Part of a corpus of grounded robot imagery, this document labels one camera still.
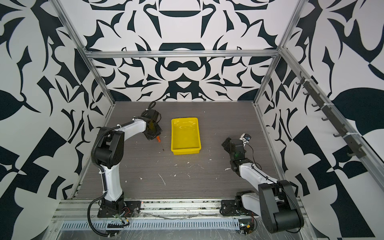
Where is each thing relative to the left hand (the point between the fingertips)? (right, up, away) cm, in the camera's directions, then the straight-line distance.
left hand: (159, 131), depth 100 cm
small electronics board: (+47, -43, -29) cm, 71 cm away
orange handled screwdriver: (0, -6, -3) cm, 7 cm away
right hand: (+45, -5, -11) cm, 47 cm away
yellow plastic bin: (+17, -4, +1) cm, 17 cm away
